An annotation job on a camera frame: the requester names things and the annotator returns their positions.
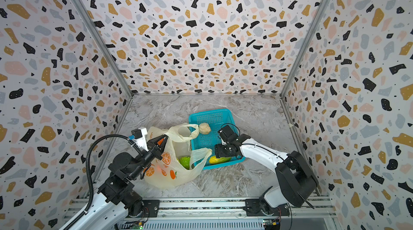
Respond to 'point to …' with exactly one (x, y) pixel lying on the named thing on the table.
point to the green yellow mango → (213, 159)
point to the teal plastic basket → (215, 119)
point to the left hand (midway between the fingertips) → (167, 133)
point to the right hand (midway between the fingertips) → (217, 149)
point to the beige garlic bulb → (204, 128)
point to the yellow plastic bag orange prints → (167, 173)
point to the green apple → (185, 161)
